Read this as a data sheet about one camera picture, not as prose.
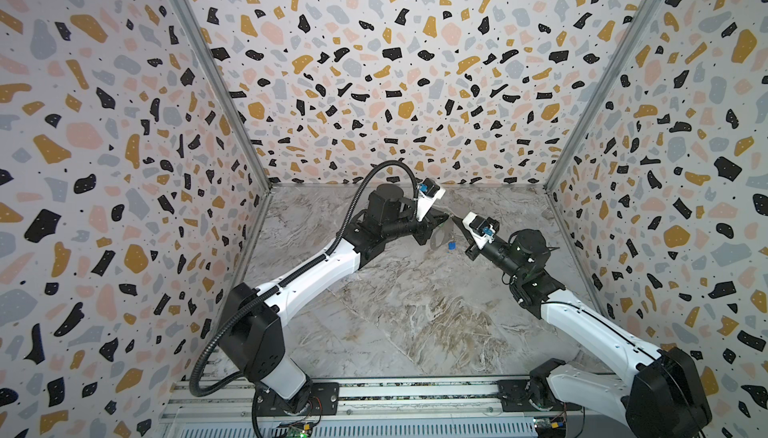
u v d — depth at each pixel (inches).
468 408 28.9
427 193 24.7
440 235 29.9
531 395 27.5
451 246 35.4
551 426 28.2
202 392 15.4
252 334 16.4
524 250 22.7
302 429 27.6
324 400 28.8
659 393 15.9
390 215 23.4
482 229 23.5
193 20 30.1
